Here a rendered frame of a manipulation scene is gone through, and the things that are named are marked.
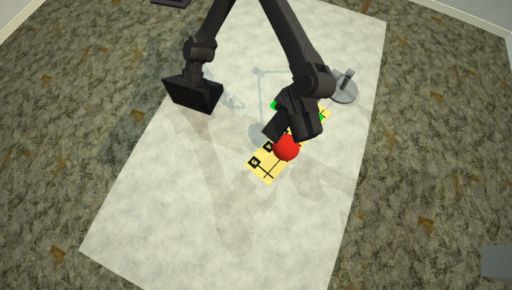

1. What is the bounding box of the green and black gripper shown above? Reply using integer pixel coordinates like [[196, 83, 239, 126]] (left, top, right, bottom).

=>
[[270, 90, 324, 121]]

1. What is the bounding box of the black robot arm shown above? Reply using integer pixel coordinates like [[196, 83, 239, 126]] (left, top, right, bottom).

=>
[[176, 0, 336, 144]]

